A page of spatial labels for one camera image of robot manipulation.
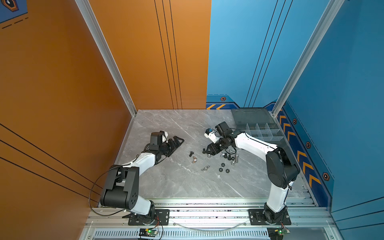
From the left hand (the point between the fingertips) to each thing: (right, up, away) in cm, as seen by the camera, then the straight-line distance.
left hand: (180, 142), depth 91 cm
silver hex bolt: (+35, -10, +3) cm, 37 cm away
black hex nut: (+24, -16, -1) cm, 29 cm away
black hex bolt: (+7, -8, +6) cm, 12 cm away
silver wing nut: (+9, -11, +3) cm, 14 cm away
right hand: (+18, -4, 0) cm, 18 cm away
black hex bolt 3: (+31, -10, +3) cm, 33 cm away
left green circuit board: (-14, -41, -20) cm, 47 cm away
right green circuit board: (+48, -40, -21) cm, 66 cm away
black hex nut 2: (+29, -17, -2) cm, 33 cm away
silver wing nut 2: (+15, -16, -2) cm, 22 cm away
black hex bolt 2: (+28, -9, +3) cm, 30 cm away
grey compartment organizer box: (+55, +12, +14) cm, 58 cm away
